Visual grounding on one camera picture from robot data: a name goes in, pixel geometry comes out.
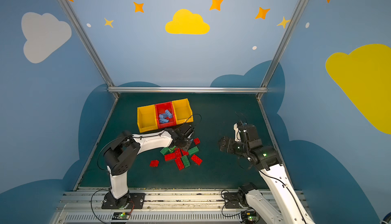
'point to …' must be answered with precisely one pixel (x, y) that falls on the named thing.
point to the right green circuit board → (249, 217)
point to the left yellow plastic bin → (146, 118)
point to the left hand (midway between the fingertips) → (189, 144)
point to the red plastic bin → (160, 108)
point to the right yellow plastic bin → (183, 111)
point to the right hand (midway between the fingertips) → (227, 142)
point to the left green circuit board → (120, 216)
